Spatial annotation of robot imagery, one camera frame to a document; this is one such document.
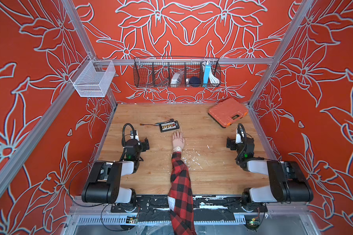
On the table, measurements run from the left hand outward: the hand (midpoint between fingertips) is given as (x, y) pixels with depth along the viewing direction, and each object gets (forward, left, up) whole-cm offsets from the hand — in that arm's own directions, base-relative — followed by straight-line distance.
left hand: (139, 138), depth 93 cm
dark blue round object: (+29, -35, +25) cm, 52 cm away
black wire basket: (+40, -8, +24) cm, 48 cm away
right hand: (+5, -61, +2) cm, 61 cm away
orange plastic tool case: (+27, -62, 0) cm, 67 cm away
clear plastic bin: (+27, +32, +26) cm, 49 cm away
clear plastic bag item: (+31, -23, +26) cm, 47 cm away
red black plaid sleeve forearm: (-41, -30, -2) cm, 51 cm away
